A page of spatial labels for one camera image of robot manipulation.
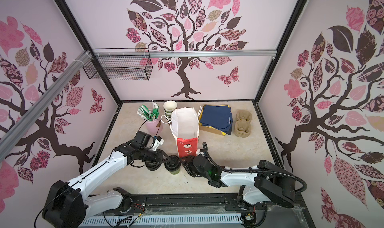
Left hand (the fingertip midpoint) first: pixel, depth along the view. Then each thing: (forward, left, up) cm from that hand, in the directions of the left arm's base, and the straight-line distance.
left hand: (167, 163), depth 78 cm
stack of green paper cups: (+35, +2, +6) cm, 36 cm away
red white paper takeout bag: (+26, -9, +2) cm, 27 cm away
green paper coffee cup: (-3, -4, -5) cm, 7 cm away
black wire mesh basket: (+79, +48, +7) cm, 93 cm away
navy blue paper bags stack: (+38, -32, -8) cm, 50 cm away
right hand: (+1, -6, 0) cm, 6 cm away
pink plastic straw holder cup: (+25, +11, -4) cm, 28 cm away
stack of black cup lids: (+1, +9, -7) cm, 11 cm away
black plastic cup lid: (-1, -4, +2) cm, 5 cm away
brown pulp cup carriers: (+26, -47, -4) cm, 54 cm away
